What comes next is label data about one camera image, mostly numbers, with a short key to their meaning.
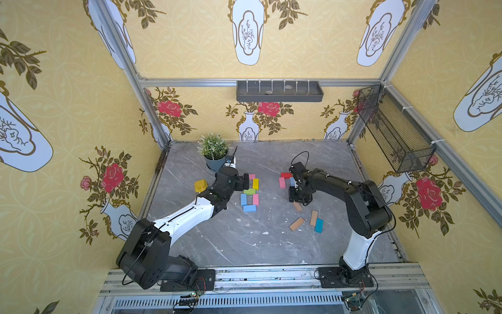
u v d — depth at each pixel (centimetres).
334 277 73
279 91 93
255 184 100
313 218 90
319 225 89
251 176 104
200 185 100
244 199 95
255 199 95
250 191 98
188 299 72
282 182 101
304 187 73
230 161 73
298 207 92
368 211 50
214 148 95
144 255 41
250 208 92
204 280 72
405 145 83
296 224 88
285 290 72
